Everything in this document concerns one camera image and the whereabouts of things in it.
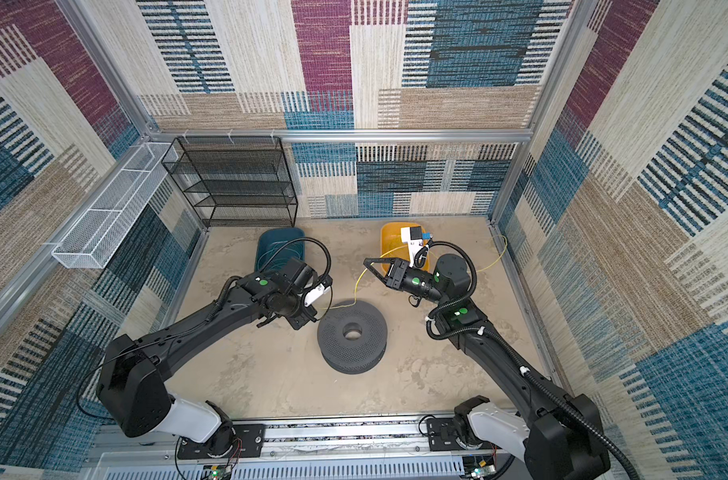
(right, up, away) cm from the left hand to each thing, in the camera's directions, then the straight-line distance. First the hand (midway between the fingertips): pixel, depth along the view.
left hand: (307, 305), depth 83 cm
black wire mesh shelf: (-32, +40, +28) cm, 58 cm away
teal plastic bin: (-18, +19, +27) cm, 38 cm away
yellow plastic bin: (+26, +16, +28) cm, 41 cm away
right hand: (+16, +11, -15) cm, 25 cm away
